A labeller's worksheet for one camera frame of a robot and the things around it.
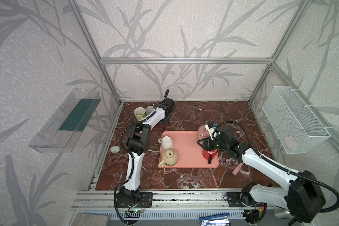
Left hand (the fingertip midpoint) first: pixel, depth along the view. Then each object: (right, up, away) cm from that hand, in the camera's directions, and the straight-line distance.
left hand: (162, 118), depth 103 cm
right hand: (+25, -12, -21) cm, 35 cm away
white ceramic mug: (+5, -15, -16) cm, 22 cm away
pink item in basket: (+71, -11, -29) cm, 78 cm away
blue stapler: (+33, -49, -34) cm, 68 cm away
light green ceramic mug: (-16, +4, -1) cm, 17 cm away
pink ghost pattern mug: (+28, -9, -16) cm, 33 cm away
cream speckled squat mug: (+7, -22, -22) cm, 32 cm away
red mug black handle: (+31, -21, -20) cm, 42 cm away
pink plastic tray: (+19, -22, -14) cm, 32 cm away
